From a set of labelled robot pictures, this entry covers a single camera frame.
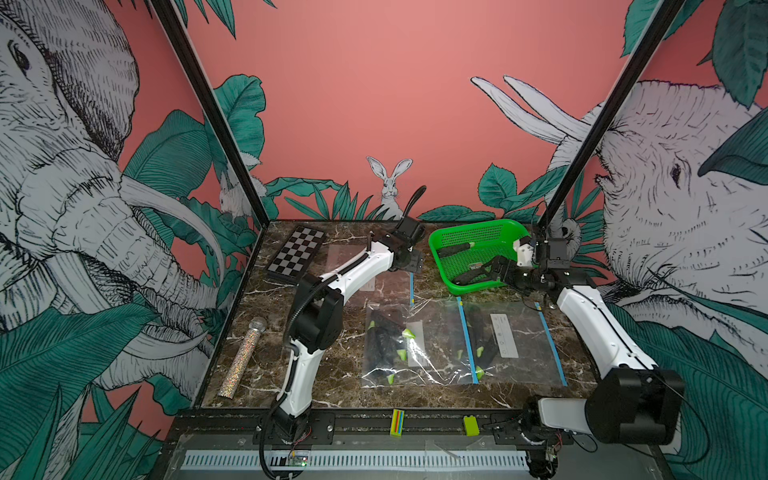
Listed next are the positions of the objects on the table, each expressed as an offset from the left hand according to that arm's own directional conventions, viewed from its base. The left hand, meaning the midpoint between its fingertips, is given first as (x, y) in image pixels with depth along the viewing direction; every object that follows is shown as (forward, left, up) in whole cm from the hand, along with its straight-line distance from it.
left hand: (410, 256), depth 94 cm
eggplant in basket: (+10, -15, -11) cm, 21 cm away
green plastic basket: (+18, -35, -14) cm, 41 cm away
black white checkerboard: (+8, +41, -10) cm, 43 cm away
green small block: (-46, -12, -13) cm, 49 cm away
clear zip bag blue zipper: (-26, -28, -9) cm, 39 cm away
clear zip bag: (-26, 0, -8) cm, 27 cm away
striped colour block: (-45, +7, -10) cm, 46 cm away
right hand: (-10, -22, +6) cm, 25 cm away
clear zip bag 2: (-4, +5, -13) cm, 15 cm away
